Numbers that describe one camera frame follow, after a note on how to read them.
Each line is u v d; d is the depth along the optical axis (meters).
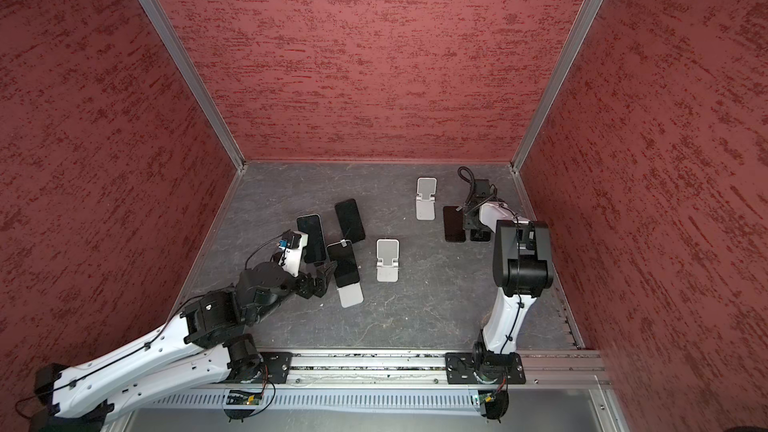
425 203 1.07
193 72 0.92
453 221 1.03
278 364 0.75
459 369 0.74
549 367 0.76
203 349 0.50
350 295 0.85
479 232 0.94
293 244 0.59
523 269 0.52
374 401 0.77
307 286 0.62
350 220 0.94
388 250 0.87
